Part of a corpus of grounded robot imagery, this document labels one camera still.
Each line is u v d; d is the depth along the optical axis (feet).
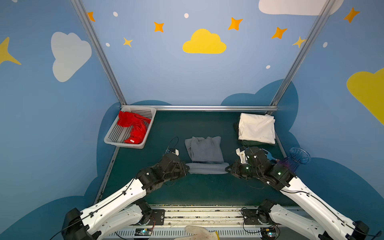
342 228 1.30
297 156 2.62
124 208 1.55
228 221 2.45
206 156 3.13
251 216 2.49
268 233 2.35
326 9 2.30
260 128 3.42
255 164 1.82
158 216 2.46
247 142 3.33
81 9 2.27
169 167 1.83
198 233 2.31
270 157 3.16
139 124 3.34
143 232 2.34
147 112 3.76
